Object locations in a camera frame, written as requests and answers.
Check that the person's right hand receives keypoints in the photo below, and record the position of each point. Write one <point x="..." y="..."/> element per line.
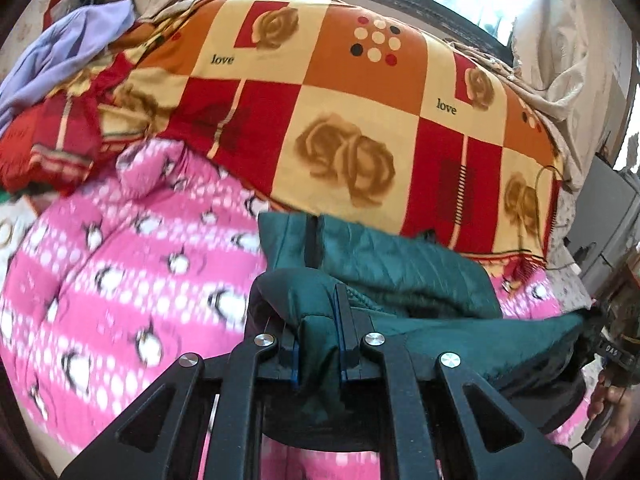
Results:
<point x="625" y="410"/>

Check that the lavender cloth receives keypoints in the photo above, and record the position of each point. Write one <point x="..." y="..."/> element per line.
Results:
<point x="50" y="50"/>

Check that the dark window frame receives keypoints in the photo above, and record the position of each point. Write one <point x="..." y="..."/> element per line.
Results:
<point x="450" y="12"/>

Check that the red frilled cushion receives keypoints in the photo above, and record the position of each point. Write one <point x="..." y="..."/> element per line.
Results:
<point x="20" y="145"/>

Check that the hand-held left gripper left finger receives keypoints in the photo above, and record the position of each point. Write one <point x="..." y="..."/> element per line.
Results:
<point x="295" y="360"/>

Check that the green puffer jacket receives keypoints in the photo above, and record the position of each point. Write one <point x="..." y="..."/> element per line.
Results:
<point x="400" y="270"/>

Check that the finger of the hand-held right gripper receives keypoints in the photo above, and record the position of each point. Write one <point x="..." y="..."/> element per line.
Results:
<point x="592" y="332"/>

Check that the beige curtain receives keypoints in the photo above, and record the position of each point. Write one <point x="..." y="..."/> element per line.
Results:
<point x="565" y="60"/>

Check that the pink penguin blanket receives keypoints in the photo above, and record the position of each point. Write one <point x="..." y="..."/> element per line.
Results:
<point x="125" y="270"/>

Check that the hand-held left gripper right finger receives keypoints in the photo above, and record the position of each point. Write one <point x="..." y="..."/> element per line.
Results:
<point x="342" y="320"/>

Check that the rose checked blanket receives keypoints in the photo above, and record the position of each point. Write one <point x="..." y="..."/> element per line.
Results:
<point x="350" y="85"/>

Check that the white glove print fabric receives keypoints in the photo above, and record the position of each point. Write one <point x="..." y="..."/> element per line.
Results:
<point x="22" y="217"/>

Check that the grey box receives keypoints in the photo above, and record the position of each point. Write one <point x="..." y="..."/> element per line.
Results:
<point x="605" y="210"/>

